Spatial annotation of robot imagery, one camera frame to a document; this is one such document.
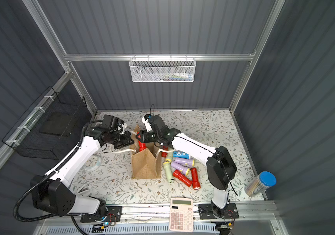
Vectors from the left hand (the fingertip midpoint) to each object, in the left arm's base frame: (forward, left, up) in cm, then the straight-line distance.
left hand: (135, 142), depth 79 cm
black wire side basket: (+3, +42, +10) cm, 43 cm away
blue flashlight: (+1, -26, -15) cm, 30 cm away
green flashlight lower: (-6, -17, -16) cm, 24 cm away
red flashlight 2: (-14, -27, -16) cm, 34 cm away
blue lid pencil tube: (-22, -61, -1) cm, 65 cm away
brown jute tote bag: (-8, -5, -10) cm, 14 cm away
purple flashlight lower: (-9, -28, -16) cm, 33 cm away
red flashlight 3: (-18, -34, -16) cm, 41 cm away
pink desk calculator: (-32, -24, -17) cm, 43 cm away
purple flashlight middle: (-4, -31, -16) cm, 35 cm away
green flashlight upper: (0, -19, -15) cm, 24 cm away
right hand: (+2, -2, +3) cm, 4 cm away
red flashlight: (-3, -4, +1) cm, 5 cm away
